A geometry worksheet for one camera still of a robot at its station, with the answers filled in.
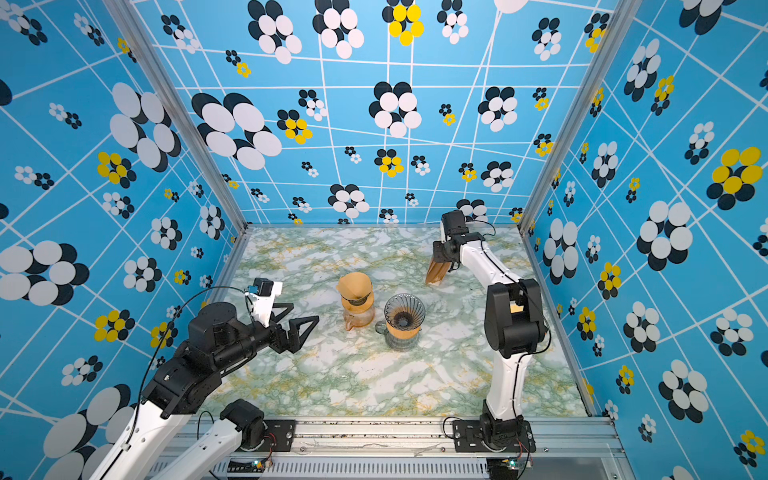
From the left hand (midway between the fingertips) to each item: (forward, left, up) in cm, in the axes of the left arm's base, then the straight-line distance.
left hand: (306, 312), depth 66 cm
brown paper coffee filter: (+17, -8, -11) cm, 22 cm away
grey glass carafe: (+2, -20, -23) cm, 31 cm away
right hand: (+32, -37, -16) cm, 52 cm away
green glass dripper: (+14, -9, -15) cm, 22 cm away
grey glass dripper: (+8, -23, -15) cm, 28 cm away
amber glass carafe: (+12, -8, -26) cm, 30 cm away
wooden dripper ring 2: (+2, -22, -17) cm, 28 cm away
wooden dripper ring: (+12, -9, -17) cm, 23 cm away
